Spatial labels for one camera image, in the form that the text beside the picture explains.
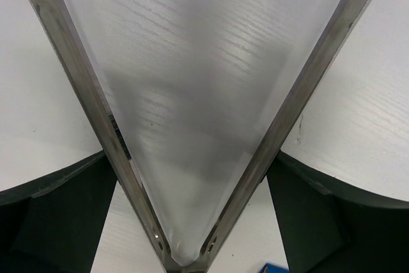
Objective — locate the blue cartoon placemat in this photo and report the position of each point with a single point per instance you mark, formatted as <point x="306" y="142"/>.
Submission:
<point x="273" y="268"/>

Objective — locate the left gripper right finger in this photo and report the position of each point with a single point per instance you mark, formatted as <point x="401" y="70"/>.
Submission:
<point x="327" y="225"/>

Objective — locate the stainless steel tongs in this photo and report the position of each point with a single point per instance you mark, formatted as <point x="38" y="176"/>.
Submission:
<point x="65" y="40"/>

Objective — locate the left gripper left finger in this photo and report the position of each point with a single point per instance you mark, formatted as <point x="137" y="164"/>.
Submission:
<point x="54" y="223"/>

